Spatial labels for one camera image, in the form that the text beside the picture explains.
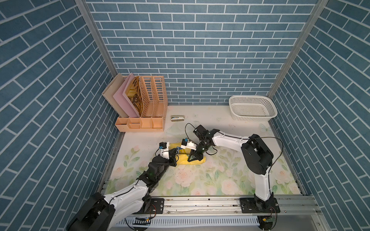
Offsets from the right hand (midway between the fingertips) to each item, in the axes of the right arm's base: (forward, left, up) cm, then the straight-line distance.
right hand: (190, 159), depth 86 cm
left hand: (+2, +6, +7) cm, 10 cm away
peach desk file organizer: (+39, +31, +6) cm, 50 cm away
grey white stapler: (+33, +12, -1) cm, 35 cm away
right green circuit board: (-26, -42, -5) cm, 49 cm away
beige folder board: (+28, +53, +25) cm, 65 cm away
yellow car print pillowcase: (0, +4, +6) cm, 7 cm away
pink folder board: (+26, +45, +22) cm, 56 cm away
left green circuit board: (-32, +20, -7) cm, 38 cm away
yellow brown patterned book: (+36, +42, +17) cm, 58 cm away
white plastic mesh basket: (+51, -46, -3) cm, 68 cm away
